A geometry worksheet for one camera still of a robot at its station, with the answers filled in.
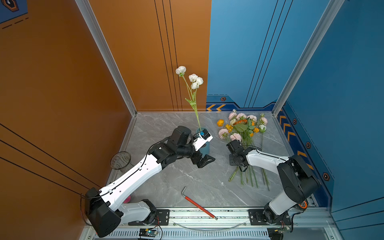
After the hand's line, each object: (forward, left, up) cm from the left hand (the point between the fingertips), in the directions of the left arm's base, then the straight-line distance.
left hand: (209, 150), depth 69 cm
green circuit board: (-30, +28, -27) cm, 49 cm away
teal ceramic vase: (+11, +1, -20) cm, 23 cm away
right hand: (+8, -17, -25) cm, 32 cm away
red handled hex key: (-18, +5, -25) cm, 31 cm away
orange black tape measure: (-18, -48, -21) cm, 56 cm away
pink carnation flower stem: (+43, -22, -20) cm, 52 cm away
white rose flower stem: (+31, -41, -21) cm, 55 cm away
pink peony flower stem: (+27, -14, -23) cm, 38 cm away
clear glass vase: (-1, +45, -9) cm, 46 cm away
